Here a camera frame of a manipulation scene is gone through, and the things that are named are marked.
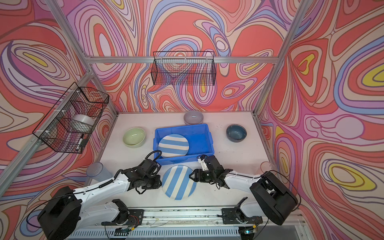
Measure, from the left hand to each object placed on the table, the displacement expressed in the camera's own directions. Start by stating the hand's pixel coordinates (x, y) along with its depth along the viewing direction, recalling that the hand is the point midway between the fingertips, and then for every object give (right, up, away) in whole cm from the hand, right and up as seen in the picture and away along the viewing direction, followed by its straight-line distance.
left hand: (164, 183), depth 84 cm
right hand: (+17, +1, +1) cm, 18 cm away
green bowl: (-24, +25, +18) cm, 39 cm away
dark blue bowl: (+47, +28, +21) cm, 59 cm away
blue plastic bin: (+22, +24, +17) cm, 37 cm away
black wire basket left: (-46, +33, -9) cm, 58 cm away
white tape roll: (-36, +34, -14) cm, 52 cm away
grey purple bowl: (+17, +40, +31) cm, 53 cm away
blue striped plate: (+8, 0, 0) cm, 8 cm away
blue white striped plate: (+4, +20, +12) cm, 24 cm away
